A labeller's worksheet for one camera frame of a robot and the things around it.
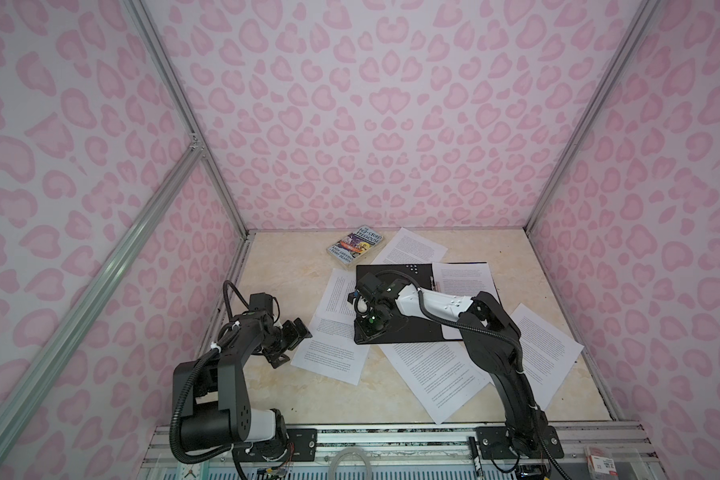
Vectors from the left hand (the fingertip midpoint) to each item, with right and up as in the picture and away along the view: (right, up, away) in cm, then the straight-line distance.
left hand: (302, 339), depth 88 cm
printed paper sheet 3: (+9, +10, +12) cm, 18 cm away
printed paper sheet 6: (+72, -5, 0) cm, 73 cm away
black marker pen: (+45, -23, -18) cm, 53 cm away
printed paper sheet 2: (+53, +17, +18) cm, 59 cm away
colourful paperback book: (+14, +29, +25) cm, 41 cm away
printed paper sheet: (+8, -4, +2) cm, 9 cm away
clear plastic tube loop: (+14, -21, -19) cm, 31 cm away
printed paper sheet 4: (+35, +28, +27) cm, 52 cm away
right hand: (+17, +1, 0) cm, 17 cm away
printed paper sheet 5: (+40, -9, -4) cm, 42 cm away
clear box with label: (+72, -23, -20) cm, 79 cm away
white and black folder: (+29, +6, -10) cm, 31 cm away
